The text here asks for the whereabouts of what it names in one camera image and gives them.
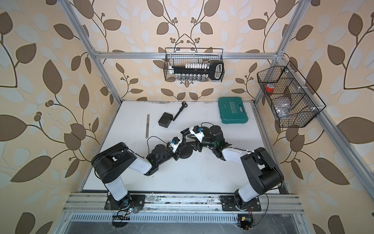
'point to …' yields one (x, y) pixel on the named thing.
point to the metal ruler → (147, 125)
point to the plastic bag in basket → (283, 109)
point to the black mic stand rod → (184, 132)
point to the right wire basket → (293, 102)
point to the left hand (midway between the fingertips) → (182, 142)
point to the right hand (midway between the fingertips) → (187, 139)
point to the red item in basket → (268, 89)
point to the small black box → (165, 119)
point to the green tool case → (232, 110)
